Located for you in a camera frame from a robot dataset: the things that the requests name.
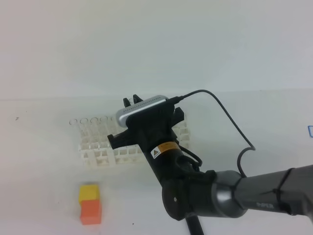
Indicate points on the white plastic test tube rack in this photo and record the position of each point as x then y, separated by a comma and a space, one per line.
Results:
102, 155

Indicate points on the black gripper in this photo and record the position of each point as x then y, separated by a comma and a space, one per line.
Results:
148, 128

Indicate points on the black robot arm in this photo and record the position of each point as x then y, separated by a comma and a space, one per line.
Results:
186, 191

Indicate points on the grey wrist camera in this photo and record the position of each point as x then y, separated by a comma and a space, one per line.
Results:
123, 114

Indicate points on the orange cube block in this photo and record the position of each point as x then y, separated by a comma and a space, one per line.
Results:
91, 212

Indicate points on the clear glass test tube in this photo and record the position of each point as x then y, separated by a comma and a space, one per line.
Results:
84, 125
131, 100
75, 124
95, 135
105, 131

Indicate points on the black round-headed stand pole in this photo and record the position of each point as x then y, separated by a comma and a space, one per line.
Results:
194, 225

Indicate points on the yellow cube block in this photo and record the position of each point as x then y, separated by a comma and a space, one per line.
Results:
88, 192

